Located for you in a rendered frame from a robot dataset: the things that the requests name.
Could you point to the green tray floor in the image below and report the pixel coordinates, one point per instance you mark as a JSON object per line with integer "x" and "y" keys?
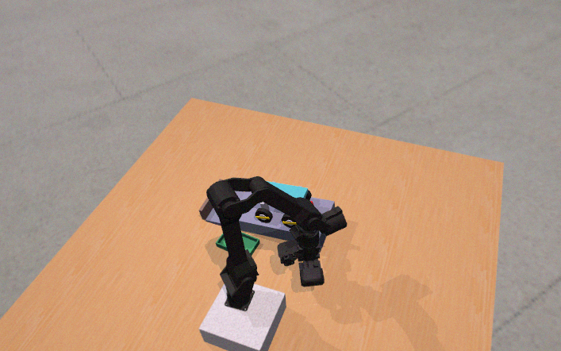
{"x": 248, "y": 244}

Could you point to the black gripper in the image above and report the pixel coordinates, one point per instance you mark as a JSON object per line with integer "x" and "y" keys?
{"x": 311, "y": 273}

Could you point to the teal wheeled trolley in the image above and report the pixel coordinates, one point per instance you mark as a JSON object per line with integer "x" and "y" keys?
{"x": 264, "y": 215}

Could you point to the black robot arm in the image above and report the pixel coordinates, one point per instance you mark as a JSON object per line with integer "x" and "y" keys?
{"x": 240, "y": 272}

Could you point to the grey-blue ramp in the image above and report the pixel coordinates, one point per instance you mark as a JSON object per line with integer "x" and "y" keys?
{"x": 275, "y": 228}

